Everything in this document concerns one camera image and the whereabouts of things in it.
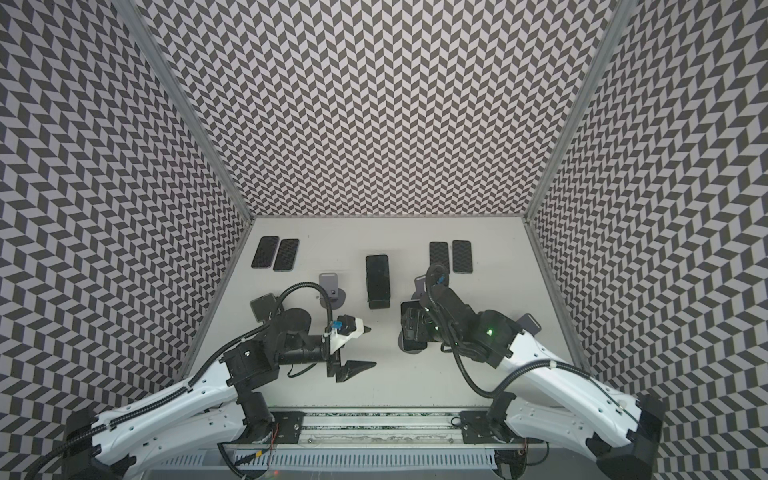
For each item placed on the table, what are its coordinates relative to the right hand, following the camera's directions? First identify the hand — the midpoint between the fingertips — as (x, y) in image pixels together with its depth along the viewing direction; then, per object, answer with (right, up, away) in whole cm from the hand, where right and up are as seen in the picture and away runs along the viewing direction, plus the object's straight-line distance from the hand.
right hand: (416, 333), depth 71 cm
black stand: (-43, +3, +14) cm, 45 cm away
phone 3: (-11, +11, +19) cm, 24 cm away
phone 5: (-1, +3, -10) cm, 11 cm away
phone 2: (-51, +18, +34) cm, 64 cm away
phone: (-44, +17, +34) cm, 58 cm away
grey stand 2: (+2, +9, +16) cm, 18 cm away
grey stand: (-23, +5, +20) cm, 31 cm away
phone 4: (+19, +16, +35) cm, 42 cm away
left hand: (-11, -2, -4) cm, 12 cm away
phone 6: (+10, +18, +34) cm, 40 cm away
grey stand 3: (-3, -9, +17) cm, 20 cm away
